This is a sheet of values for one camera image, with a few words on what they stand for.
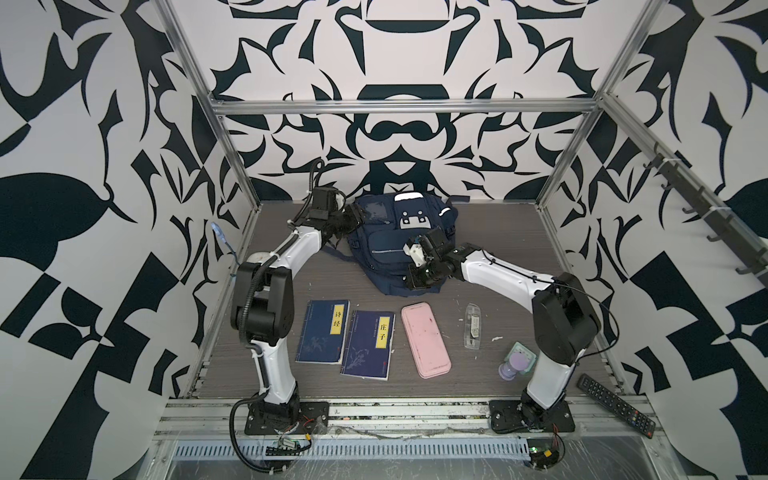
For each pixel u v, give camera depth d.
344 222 0.84
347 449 0.71
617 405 0.75
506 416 0.74
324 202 0.75
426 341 0.85
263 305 0.51
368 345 0.86
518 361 0.74
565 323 0.48
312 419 0.73
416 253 0.84
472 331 0.87
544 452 0.71
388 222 1.09
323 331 0.87
